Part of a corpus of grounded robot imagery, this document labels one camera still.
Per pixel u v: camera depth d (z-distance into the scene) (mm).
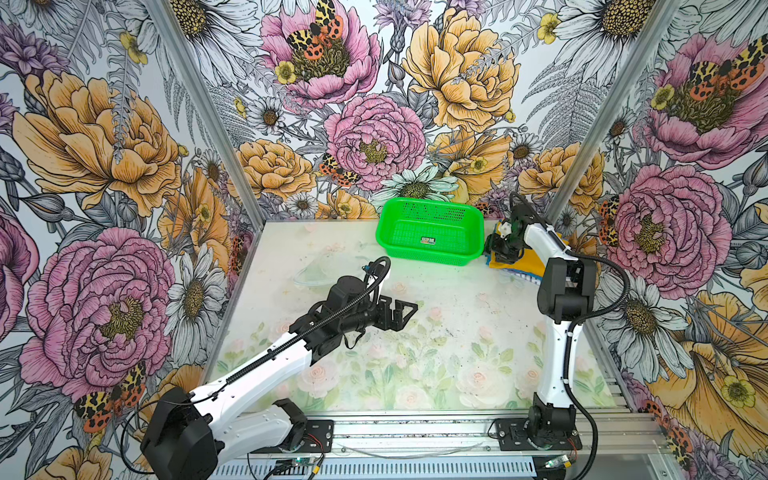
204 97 857
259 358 483
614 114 896
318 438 731
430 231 1192
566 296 627
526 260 917
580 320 606
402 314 664
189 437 384
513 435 741
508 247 932
